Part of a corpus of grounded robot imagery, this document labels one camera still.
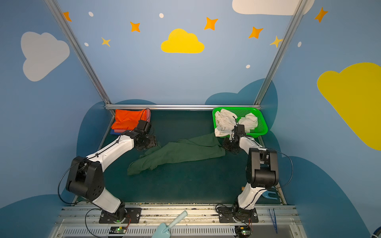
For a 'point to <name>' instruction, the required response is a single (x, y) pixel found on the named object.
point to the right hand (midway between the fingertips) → (224, 144)
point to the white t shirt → (225, 122)
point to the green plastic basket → (262, 127)
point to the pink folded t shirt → (149, 117)
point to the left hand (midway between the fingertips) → (154, 143)
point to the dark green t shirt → (204, 146)
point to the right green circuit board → (242, 231)
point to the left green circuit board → (117, 230)
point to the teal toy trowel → (162, 230)
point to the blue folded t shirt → (112, 132)
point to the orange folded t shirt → (127, 119)
